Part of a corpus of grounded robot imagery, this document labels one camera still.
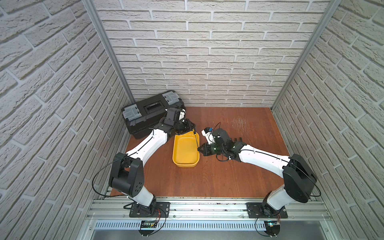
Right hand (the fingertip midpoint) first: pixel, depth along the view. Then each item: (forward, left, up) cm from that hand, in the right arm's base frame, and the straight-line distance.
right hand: (199, 149), depth 82 cm
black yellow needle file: (+8, +2, +5) cm, 10 cm away
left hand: (+13, 0, +7) cm, 15 cm away
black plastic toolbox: (+22, +36, +4) cm, 42 cm away
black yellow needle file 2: (+13, -30, -13) cm, 35 cm away
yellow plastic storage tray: (+3, +8, -10) cm, 14 cm away
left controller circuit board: (-32, +28, -16) cm, 45 cm away
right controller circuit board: (-37, -33, -14) cm, 52 cm away
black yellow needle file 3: (+13, -26, -13) cm, 32 cm away
